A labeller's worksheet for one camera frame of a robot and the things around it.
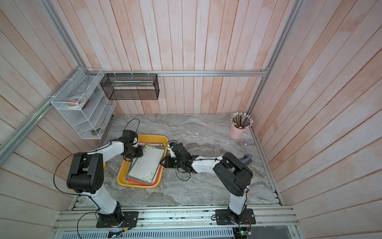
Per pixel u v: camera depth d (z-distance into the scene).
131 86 1.03
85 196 0.52
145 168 0.90
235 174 0.50
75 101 0.74
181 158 0.70
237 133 1.05
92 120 0.80
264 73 0.93
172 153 0.73
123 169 0.86
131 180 0.86
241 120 1.01
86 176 0.48
